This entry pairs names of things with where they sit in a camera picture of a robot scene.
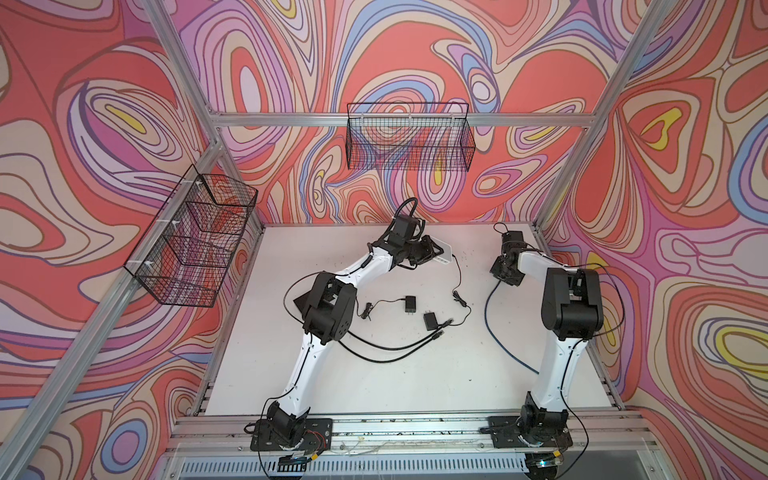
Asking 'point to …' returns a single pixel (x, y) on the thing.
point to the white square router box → (446, 257)
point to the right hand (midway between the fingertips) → (504, 279)
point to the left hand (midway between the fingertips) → (447, 249)
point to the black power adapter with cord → (430, 320)
